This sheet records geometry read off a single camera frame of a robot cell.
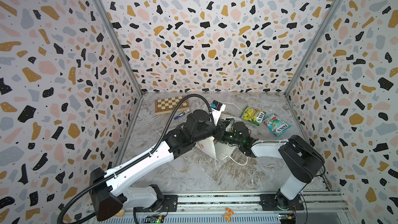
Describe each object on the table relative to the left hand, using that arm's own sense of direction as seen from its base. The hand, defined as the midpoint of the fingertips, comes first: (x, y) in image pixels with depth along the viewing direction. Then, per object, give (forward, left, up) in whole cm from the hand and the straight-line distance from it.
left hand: (232, 122), depth 65 cm
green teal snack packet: (+18, -34, -30) cm, 49 cm away
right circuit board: (-31, -25, -34) cm, 52 cm away
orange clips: (-29, +2, -32) cm, 43 cm away
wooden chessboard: (+35, +38, -30) cm, 60 cm away
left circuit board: (-30, +34, -33) cm, 56 cm away
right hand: (+7, +9, -19) cm, 22 cm away
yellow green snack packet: (+27, -21, -30) cm, 46 cm away
